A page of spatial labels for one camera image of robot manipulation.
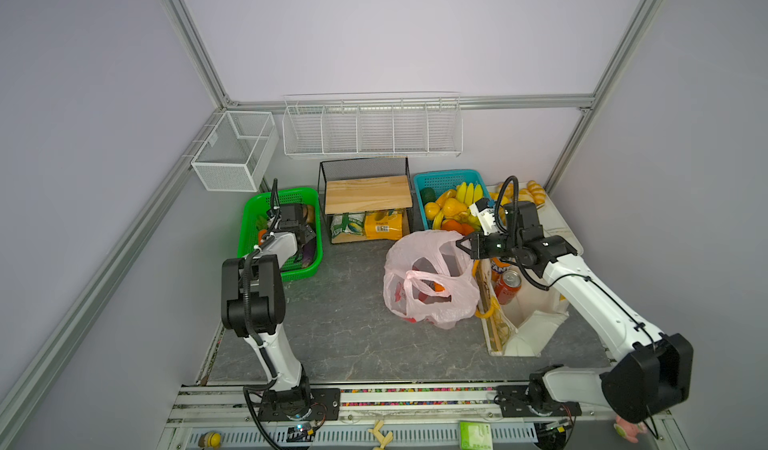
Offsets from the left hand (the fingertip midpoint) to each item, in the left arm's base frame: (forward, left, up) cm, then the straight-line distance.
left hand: (298, 237), depth 99 cm
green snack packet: (+6, -17, -2) cm, 18 cm away
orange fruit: (0, -52, +2) cm, 52 cm away
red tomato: (-31, -37, +15) cm, 50 cm away
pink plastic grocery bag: (-30, -38, +23) cm, 54 cm away
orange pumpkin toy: (-30, -41, +19) cm, 54 cm away
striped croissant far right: (+19, -90, -5) cm, 93 cm away
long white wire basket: (+32, -41, +20) cm, 56 cm away
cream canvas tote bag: (-39, -59, +14) cm, 72 cm away
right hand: (-17, -48, +15) cm, 53 cm away
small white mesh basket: (+25, +20, +17) cm, 36 cm away
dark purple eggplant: (-4, -3, -4) cm, 7 cm away
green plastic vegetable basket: (+15, +18, -1) cm, 23 cm away
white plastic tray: (+9, -92, -8) cm, 93 cm away
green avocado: (+18, -46, -2) cm, 50 cm away
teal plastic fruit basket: (+24, -51, 0) cm, 56 cm away
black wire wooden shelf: (+14, -23, +9) cm, 28 cm away
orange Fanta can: (-17, -63, +2) cm, 65 cm away
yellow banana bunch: (+14, -60, +2) cm, 62 cm away
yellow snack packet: (+3, -30, +1) cm, 30 cm away
